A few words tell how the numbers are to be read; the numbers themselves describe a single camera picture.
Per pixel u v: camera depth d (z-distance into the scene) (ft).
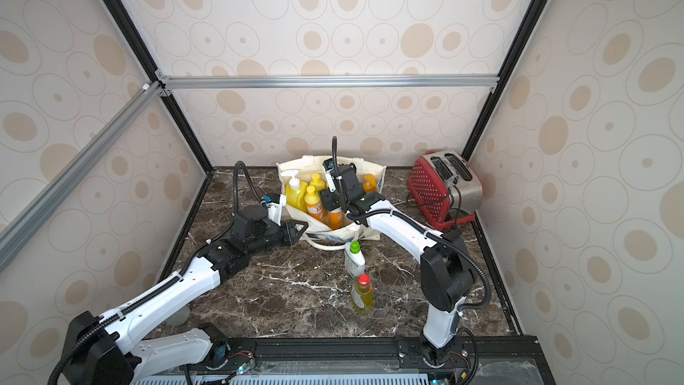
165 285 1.53
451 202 3.01
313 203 2.82
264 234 2.03
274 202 2.25
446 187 2.93
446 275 1.53
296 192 2.80
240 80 2.98
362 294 2.31
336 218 2.95
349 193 2.15
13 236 1.66
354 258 2.53
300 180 2.78
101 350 1.24
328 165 2.45
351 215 2.02
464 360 2.38
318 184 2.87
